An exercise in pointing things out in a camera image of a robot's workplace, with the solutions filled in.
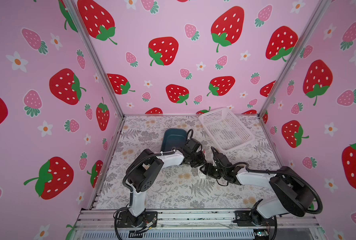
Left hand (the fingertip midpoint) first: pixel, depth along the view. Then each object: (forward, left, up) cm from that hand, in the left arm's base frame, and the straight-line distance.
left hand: (209, 161), depth 89 cm
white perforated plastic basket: (+29, -17, -4) cm, 34 cm away
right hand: (-4, +5, -3) cm, 7 cm away
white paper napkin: (-7, +6, -2) cm, 9 cm away
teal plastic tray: (+22, +23, -5) cm, 32 cm away
